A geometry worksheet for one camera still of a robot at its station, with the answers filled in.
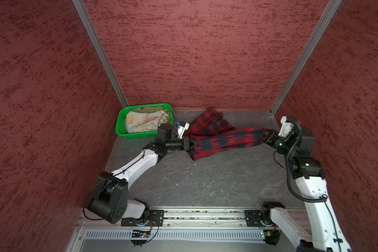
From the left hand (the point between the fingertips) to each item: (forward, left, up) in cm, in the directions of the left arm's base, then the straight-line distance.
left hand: (197, 146), depth 78 cm
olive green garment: (+39, +35, -13) cm, 55 cm away
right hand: (+1, -28, +10) cm, 30 cm away
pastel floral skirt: (+28, +41, -14) cm, 51 cm away
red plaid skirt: (+20, -11, -16) cm, 28 cm away
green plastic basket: (+21, +51, -12) cm, 56 cm away
